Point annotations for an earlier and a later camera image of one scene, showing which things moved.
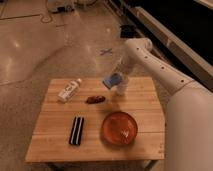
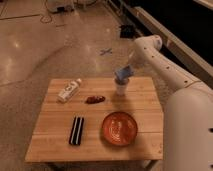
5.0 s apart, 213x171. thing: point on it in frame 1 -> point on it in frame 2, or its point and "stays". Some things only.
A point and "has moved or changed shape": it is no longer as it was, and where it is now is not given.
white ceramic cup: (121, 87) stays
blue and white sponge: (114, 79) has moved or changed shape
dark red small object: (95, 99) stays
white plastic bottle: (69, 90) stays
